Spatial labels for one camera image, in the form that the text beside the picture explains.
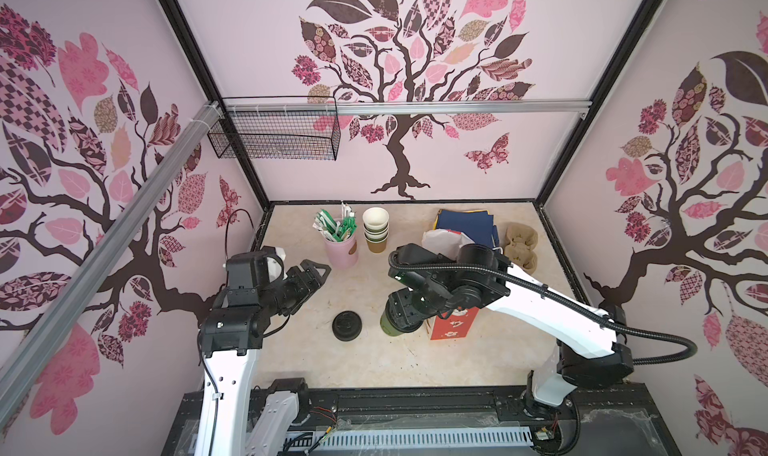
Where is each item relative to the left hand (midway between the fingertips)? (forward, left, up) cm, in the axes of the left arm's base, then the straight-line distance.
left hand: (323, 283), depth 67 cm
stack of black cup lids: (0, -3, -24) cm, 25 cm away
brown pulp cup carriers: (+25, -60, -21) cm, 68 cm away
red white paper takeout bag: (+17, -32, -7) cm, 37 cm away
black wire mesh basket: (+75, +30, -10) cm, 81 cm away
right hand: (-7, -18, +2) cm, 19 cm away
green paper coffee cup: (-10, -15, -1) cm, 18 cm away
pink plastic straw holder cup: (+21, 0, -19) cm, 29 cm away
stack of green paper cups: (+27, -11, -13) cm, 32 cm away
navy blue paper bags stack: (+37, -49, -23) cm, 66 cm away
